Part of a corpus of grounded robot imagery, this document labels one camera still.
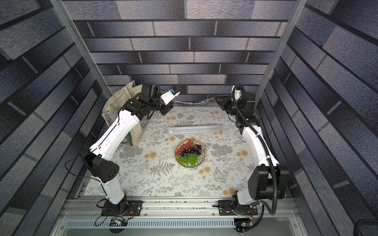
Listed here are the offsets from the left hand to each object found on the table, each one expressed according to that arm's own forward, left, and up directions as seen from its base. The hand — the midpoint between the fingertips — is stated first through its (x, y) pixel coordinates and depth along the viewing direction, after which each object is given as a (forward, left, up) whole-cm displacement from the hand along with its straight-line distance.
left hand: (171, 98), depth 76 cm
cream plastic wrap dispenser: (-2, -11, -25) cm, 28 cm away
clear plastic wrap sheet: (-1, -18, -2) cm, 18 cm away
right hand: (+1, -22, +2) cm, 22 cm away
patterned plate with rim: (-18, -17, -33) cm, 41 cm away
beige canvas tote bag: (+6, +38, -10) cm, 39 cm away
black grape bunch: (-13, -14, -31) cm, 36 cm away
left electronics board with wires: (-52, +27, -36) cm, 69 cm away
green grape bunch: (-20, -11, -32) cm, 39 cm away
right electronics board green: (-52, -36, -35) cm, 72 cm away
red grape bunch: (-12, -6, -30) cm, 33 cm away
